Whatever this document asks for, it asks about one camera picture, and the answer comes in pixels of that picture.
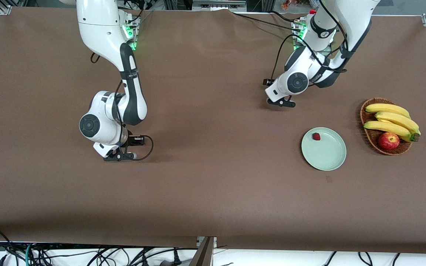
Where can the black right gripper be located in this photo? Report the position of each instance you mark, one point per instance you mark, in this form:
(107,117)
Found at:
(136,140)

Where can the red strawberry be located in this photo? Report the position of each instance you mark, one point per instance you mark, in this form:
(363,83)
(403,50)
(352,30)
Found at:
(316,136)

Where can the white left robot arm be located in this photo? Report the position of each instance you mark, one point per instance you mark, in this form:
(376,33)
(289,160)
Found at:
(298,82)

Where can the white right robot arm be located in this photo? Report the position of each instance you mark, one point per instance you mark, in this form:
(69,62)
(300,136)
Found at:
(98,29)

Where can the pale green round plate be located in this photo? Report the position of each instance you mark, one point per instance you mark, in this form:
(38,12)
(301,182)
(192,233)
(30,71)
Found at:
(325,153)

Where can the brown table cover sheet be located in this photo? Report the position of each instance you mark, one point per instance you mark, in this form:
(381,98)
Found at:
(213,184)

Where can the black power plug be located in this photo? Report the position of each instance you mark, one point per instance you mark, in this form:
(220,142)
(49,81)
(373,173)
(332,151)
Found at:
(177,258)

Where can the grey electronics box with ports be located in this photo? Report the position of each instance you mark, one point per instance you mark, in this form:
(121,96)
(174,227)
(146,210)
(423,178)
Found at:
(218,4)

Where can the orange colourful background objects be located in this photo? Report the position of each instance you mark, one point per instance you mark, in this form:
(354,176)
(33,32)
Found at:
(288,4)

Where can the brown woven wicker basket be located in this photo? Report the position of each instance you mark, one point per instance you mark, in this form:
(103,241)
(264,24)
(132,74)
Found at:
(372,140)

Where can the yellow banana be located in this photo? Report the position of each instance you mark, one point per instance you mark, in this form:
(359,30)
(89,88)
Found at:
(398,119)
(386,108)
(386,127)

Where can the red apple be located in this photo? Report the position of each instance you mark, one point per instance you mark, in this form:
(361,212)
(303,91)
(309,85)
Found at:
(389,141)

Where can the aluminium profile post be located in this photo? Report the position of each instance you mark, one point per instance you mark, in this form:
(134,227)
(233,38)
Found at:
(203,253)

